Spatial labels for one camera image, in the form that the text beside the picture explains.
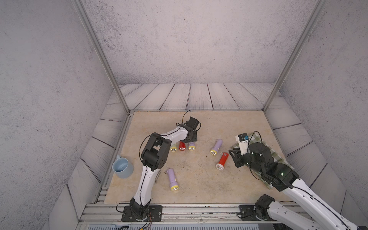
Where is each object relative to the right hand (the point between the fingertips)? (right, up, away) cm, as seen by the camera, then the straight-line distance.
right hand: (232, 150), depth 72 cm
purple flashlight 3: (-30, -20, +8) cm, 37 cm away
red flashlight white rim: (0, -10, +19) cm, 22 cm away
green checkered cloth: (+25, +2, +29) cm, 38 cm away
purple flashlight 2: (-2, -1, +26) cm, 27 cm away
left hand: (-17, +1, +30) cm, 35 cm away
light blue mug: (-62, -14, +17) cm, 66 cm away
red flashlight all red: (-26, -2, +24) cm, 36 cm away
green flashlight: (-32, -3, +24) cm, 40 cm away
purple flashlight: (-20, -2, +24) cm, 31 cm away
